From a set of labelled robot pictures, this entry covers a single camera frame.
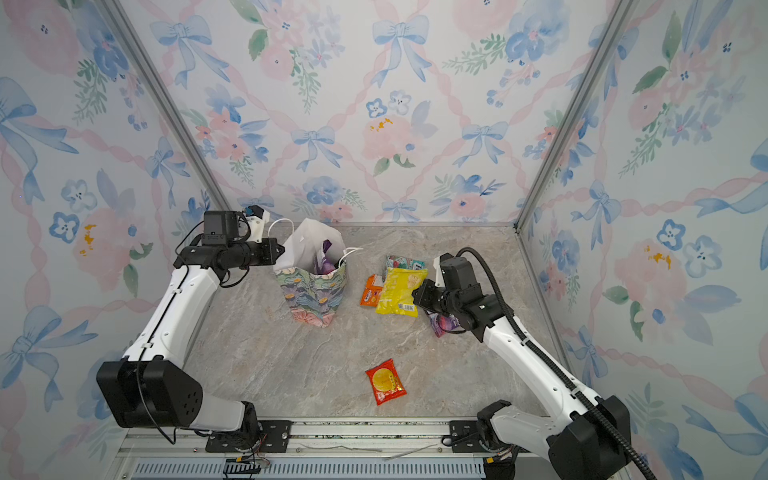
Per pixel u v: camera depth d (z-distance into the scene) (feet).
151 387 1.34
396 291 2.66
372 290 3.23
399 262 3.45
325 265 2.84
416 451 2.39
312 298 2.73
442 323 2.98
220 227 1.97
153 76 2.60
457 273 1.89
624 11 2.23
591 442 1.25
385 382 2.69
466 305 1.88
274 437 2.43
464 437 2.40
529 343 1.56
